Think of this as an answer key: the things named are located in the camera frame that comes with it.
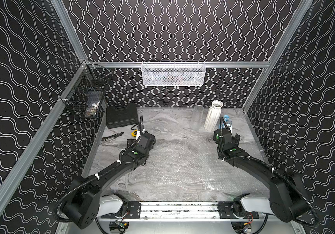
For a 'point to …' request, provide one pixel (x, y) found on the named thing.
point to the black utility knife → (105, 138)
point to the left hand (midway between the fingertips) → (139, 137)
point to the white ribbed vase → (214, 115)
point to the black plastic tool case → (119, 116)
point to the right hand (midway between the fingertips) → (228, 132)
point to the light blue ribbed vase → (225, 117)
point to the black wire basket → (84, 101)
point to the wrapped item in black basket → (94, 97)
